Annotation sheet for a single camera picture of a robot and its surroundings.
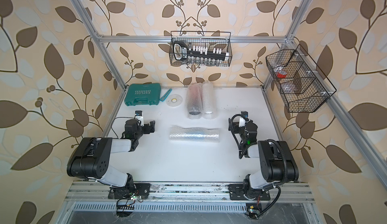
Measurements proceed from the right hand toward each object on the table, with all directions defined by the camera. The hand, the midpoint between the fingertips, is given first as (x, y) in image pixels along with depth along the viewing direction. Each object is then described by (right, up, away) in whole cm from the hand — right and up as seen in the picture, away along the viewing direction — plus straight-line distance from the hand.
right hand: (237, 118), depth 93 cm
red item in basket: (+20, +27, -13) cm, 36 cm away
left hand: (-59, -1, +2) cm, 59 cm away
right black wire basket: (+28, +18, -19) cm, 38 cm away
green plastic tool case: (-66, +16, +18) cm, 70 cm away
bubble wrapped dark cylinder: (-27, +9, +6) cm, 29 cm away
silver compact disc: (-43, +11, +20) cm, 48 cm away
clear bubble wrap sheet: (-27, -9, -4) cm, 29 cm away
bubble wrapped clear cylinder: (-18, +11, +10) cm, 23 cm away
